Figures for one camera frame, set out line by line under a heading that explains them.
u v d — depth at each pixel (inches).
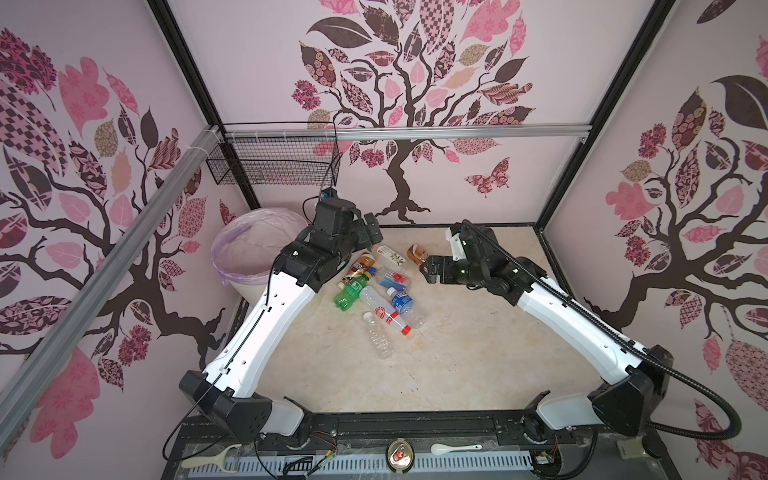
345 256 22.4
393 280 38.5
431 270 26.2
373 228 24.4
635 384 15.1
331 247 19.4
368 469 27.4
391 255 40.8
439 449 28.0
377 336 34.4
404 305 36.3
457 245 23.4
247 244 34.4
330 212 18.7
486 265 21.6
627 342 16.4
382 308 36.2
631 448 26.8
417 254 41.4
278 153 37.3
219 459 27.0
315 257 18.2
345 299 37.3
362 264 40.5
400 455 24.2
